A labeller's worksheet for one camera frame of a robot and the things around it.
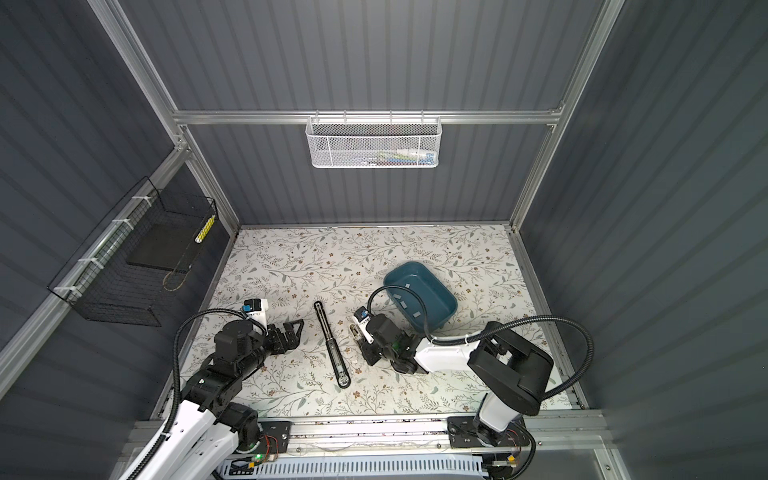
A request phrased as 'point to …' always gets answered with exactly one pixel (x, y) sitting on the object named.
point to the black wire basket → (100, 276)
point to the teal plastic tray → (441, 303)
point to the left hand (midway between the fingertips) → (289, 324)
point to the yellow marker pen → (202, 233)
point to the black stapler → (336, 356)
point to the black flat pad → (166, 246)
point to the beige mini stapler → (357, 333)
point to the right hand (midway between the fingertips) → (364, 342)
